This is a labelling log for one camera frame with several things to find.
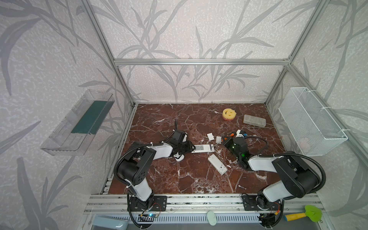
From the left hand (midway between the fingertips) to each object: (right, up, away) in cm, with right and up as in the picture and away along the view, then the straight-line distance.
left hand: (196, 144), depth 92 cm
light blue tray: (-43, -32, -26) cm, 59 cm away
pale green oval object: (+7, -30, -24) cm, 39 cm away
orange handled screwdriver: (+22, +7, -4) cm, 23 cm away
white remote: (-11, -5, -11) cm, 16 cm away
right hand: (+17, +8, 0) cm, 18 cm away
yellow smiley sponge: (+25, +20, +17) cm, 36 cm away
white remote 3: (+13, -11, -5) cm, 18 cm away
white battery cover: (+10, +4, +9) cm, 14 cm away
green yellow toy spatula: (+56, -29, -23) cm, 67 cm away
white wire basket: (+52, +13, -29) cm, 61 cm away
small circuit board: (-24, -31, -22) cm, 45 cm away
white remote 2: (+4, -3, +1) cm, 5 cm away
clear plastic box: (+44, +15, +13) cm, 48 cm away
